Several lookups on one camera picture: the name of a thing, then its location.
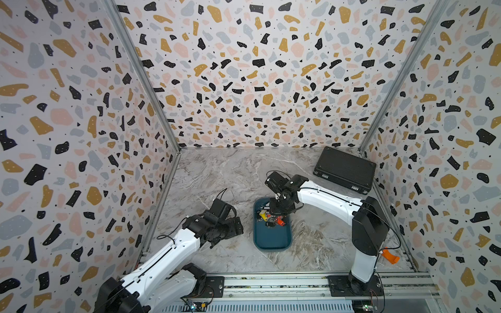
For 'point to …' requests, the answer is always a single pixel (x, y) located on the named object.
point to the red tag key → (278, 220)
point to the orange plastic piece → (392, 259)
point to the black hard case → (345, 169)
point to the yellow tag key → (263, 216)
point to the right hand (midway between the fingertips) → (273, 214)
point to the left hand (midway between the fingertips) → (238, 230)
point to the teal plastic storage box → (272, 232)
